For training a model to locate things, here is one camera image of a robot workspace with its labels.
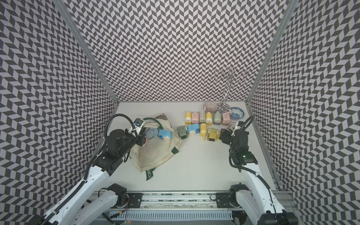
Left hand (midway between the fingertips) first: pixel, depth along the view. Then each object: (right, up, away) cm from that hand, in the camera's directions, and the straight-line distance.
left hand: (145, 128), depth 75 cm
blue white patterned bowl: (+62, +8, +33) cm, 70 cm away
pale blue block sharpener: (-1, -4, +16) cm, 16 cm away
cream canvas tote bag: (-3, -20, +11) cm, 23 cm away
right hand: (+53, -5, +8) cm, 54 cm away
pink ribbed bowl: (+42, +13, +36) cm, 57 cm away
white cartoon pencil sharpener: (+34, +5, +24) cm, 42 cm away
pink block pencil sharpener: (+51, +4, +24) cm, 56 cm away
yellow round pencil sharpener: (+38, +4, +24) cm, 45 cm away
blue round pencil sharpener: (+28, -3, +20) cm, 34 cm away
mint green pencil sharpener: (+44, +4, +22) cm, 49 cm away
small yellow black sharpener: (+41, -7, +20) cm, 47 cm away
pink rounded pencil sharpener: (+29, +5, +24) cm, 38 cm away
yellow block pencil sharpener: (+24, +4, +24) cm, 34 cm away
